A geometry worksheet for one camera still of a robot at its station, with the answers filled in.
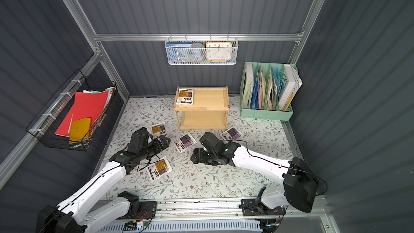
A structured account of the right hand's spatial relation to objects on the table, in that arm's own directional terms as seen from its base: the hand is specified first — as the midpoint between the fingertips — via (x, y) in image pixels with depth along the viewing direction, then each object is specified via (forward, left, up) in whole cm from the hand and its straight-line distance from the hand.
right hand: (198, 157), depth 78 cm
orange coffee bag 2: (+23, +28, -11) cm, 38 cm away
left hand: (+7, +19, +1) cm, 20 cm away
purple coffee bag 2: (+20, -18, -11) cm, 29 cm away
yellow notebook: (+5, +50, +18) cm, 53 cm away
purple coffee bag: (+14, +10, -11) cm, 21 cm away
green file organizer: (+40, -36, +6) cm, 54 cm away
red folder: (+17, +52, +19) cm, 58 cm away
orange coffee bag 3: (-2, +22, -10) cm, 24 cm away
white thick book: (+39, -54, +13) cm, 68 cm away
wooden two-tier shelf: (+31, -5, -2) cm, 31 cm away
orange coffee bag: (+31, +8, +11) cm, 34 cm away
